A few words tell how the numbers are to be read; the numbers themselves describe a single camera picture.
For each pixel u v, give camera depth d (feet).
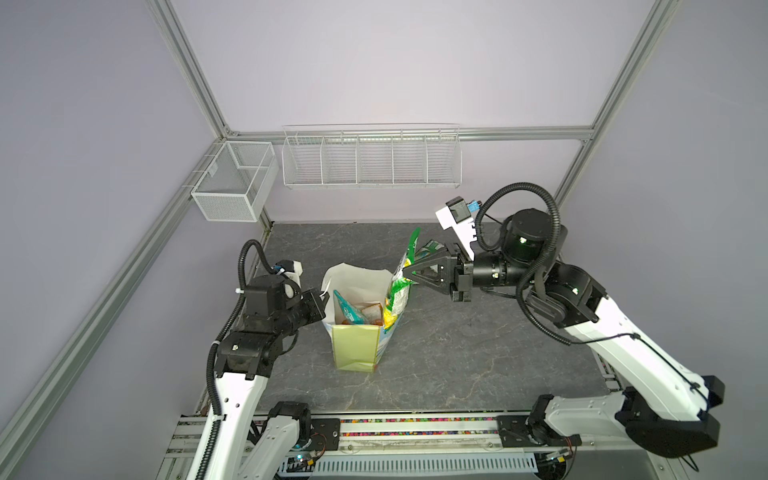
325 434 2.42
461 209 1.37
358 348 2.32
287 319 1.82
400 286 1.53
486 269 1.42
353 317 2.39
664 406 1.22
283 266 2.02
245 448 1.39
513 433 2.40
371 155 3.24
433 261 1.47
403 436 2.47
